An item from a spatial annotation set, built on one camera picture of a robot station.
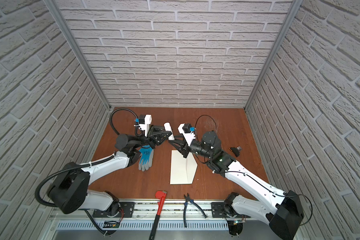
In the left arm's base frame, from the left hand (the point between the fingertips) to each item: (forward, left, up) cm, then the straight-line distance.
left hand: (172, 132), depth 61 cm
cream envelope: (-2, -5, -36) cm, 36 cm away
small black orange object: (+8, -40, -33) cm, 53 cm away
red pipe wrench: (-16, +7, -35) cm, 39 cm away
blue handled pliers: (-19, -7, -34) cm, 40 cm away
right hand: (0, +1, -4) cm, 5 cm away
